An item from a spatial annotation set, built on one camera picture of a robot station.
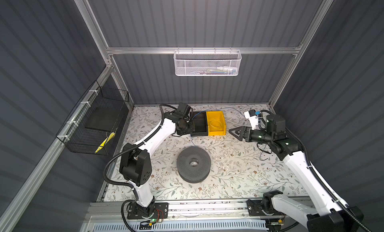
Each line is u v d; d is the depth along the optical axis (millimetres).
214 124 1069
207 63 1113
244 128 619
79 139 665
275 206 621
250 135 630
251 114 653
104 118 726
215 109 1188
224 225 771
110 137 719
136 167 460
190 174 791
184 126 737
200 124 1193
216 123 1071
